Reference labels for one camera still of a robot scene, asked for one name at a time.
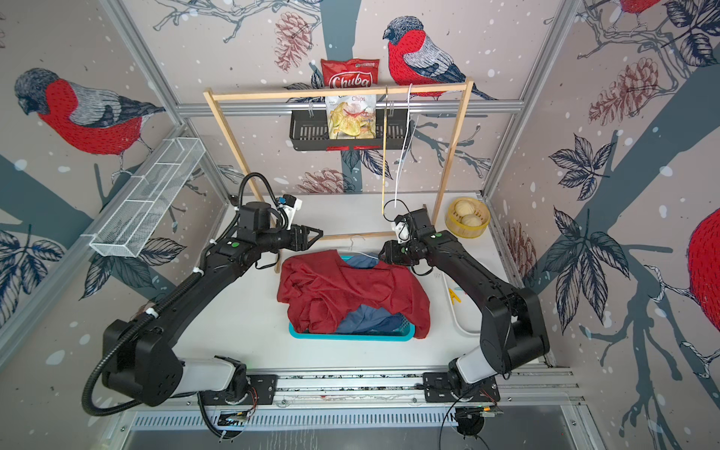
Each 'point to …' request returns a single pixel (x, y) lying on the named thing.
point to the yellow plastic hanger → (384, 151)
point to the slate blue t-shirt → (364, 319)
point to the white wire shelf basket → (149, 199)
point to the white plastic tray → (466, 310)
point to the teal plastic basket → (404, 330)
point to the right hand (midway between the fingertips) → (385, 254)
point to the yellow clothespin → (454, 296)
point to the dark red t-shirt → (318, 289)
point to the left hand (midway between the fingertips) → (319, 226)
